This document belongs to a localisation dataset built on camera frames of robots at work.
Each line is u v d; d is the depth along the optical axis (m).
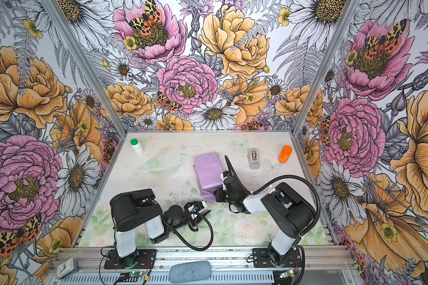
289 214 0.47
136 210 0.51
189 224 0.76
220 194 0.83
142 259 0.73
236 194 0.73
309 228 0.48
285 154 1.02
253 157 1.05
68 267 0.71
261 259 0.73
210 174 0.93
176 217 0.68
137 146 1.05
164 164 1.07
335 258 0.76
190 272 0.69
